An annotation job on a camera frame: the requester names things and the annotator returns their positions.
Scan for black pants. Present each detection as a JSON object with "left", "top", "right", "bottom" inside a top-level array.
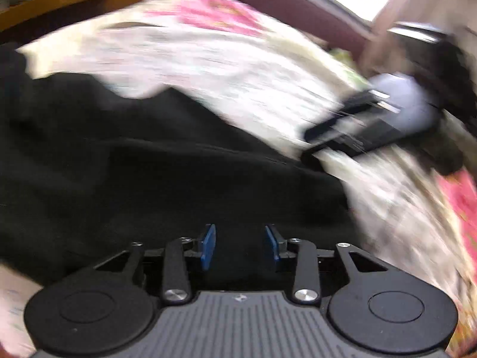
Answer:
[{"left": 1, "top": 45, "right": 361, "bottom": 289}]

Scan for right beige curtain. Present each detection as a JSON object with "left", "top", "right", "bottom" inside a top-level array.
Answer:
[{"left": 358, "top": 0, "right": 476, "bottom": 77}]

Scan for maroon headboard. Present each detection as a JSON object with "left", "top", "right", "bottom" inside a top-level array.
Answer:
[{"left": 239, "top": 0, "right": 372, "bottom": 61}]

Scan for white floral bed sheet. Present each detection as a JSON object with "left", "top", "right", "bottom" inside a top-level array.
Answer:
[{"left": 20, "top": 22, "right": 476, "bottom": 308}]

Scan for pink yellow floral quilt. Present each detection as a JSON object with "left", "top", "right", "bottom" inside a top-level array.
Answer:
[{"left": 1, "top": 0, "right": 476, "bottom": 349}]

